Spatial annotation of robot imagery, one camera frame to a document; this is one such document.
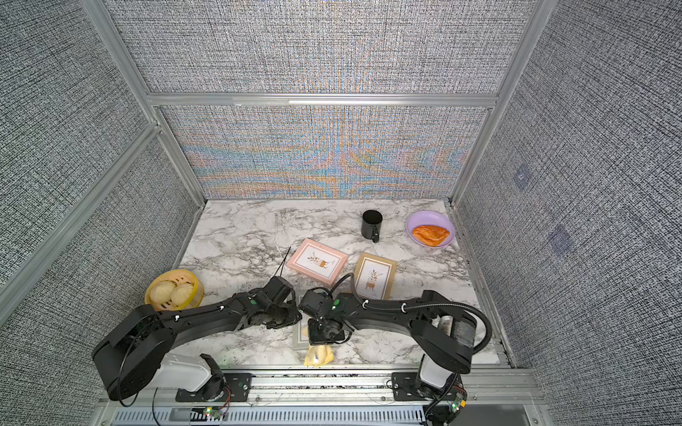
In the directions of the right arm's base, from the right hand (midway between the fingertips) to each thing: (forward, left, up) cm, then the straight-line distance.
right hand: (312, 337), depth 79 cm
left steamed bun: (+14, +49, +3) cm, 51 cm away
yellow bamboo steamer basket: (+21, +48, -1) cm, 52 cm away
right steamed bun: (+13, +43, +3) cm, 45 cm away
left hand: (+5, +3, -3) cm, 7 cm away
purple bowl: (+49, -47, -4) cm, 69 cm away
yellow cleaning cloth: (-5, -2, +4) cm, 7 cm away
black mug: (+40, -20, +4) cm, 45 cm away
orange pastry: (+38, -44, -1) cm, 58 cm away
